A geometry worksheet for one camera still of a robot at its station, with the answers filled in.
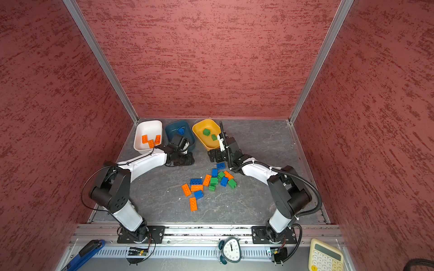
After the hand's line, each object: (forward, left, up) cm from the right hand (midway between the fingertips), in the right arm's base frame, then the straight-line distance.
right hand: (214, 153), depth 90 cm
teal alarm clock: (-43, -7, -6) cm, 44 cm away
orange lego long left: (-16, +15, -10) cm, 24 cm away
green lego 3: (-12, +1, -9) cm, 15 cm away
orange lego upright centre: (-11, +5, -10) cm, 16 cm away
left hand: (-3, +13, -5) cm, 14 cm away
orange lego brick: (+18, +46, -7) cm, 50 cm away
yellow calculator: (-47, -45, -8) cm, 65 cm away
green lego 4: (-14, -9, -8) cm, 19 cm away
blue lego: (-3, -3, -9) cm, 10 cm away
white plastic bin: (+26, +42, -6) cm, 50 cm away
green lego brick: (+22, +6, -7) cm, 24 cm away
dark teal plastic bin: (+25, +28, -8) cm, 38 cm away
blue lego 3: (-13, -5, -7) cm, 16 cm away
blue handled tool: (-43, +53, -6) cm, 68 cm away
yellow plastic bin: (+26, 0, -8) cm, 27 cm away
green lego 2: (-8, -4, -8) cm, 13 cm away
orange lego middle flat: (-16, +10, -9) cm, 21 cm away
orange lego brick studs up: (+14, +40, -7) cm, 43 cm away
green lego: (+19, +1, -9) cm, 21 cm away
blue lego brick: (+23, +23, -7) cm, 33 cm away
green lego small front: (-16, +2, -8) cm, 18 cm away
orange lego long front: (-24, +11, -10) cm, 28 cm away
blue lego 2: (-6, 0, -11) cm, 12 cm away
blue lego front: (-18, +9, -11) cm, 23 cm away
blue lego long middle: (-12, +10, -9) cm, 18 cm away
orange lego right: (-8, -7, -9) cm, 14 cm away
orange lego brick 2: (+17, +37, -8) cm, 42 cm away
